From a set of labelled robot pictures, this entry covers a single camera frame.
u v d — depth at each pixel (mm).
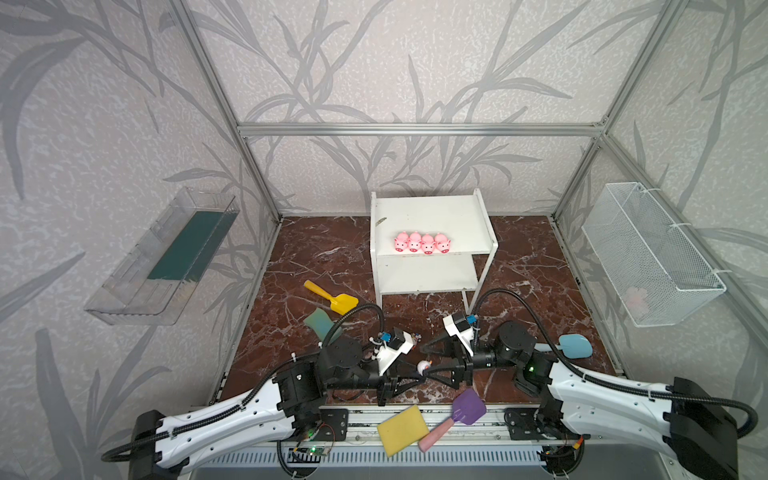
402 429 726
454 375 581
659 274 618
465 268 871
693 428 405
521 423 740
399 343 561
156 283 635
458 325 584
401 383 595
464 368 576
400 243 667
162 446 438
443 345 653
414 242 667
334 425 732
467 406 755
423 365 611
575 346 872
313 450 707
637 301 732
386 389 553
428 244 667
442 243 667
